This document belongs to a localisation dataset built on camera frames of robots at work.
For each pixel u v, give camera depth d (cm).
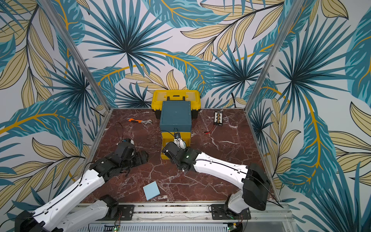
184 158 55
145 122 110
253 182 41
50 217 39
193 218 73
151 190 81
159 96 104
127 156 60
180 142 69
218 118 113
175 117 86
